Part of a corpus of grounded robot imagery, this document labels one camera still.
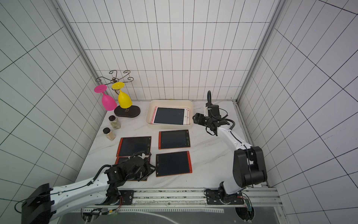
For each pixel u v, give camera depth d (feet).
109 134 2.97
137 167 2.02
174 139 3.13
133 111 3.58
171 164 2.80
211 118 2.25
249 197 2.20
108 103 2.91
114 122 3.15
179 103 3.68
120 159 2.87
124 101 2.96
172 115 3.53
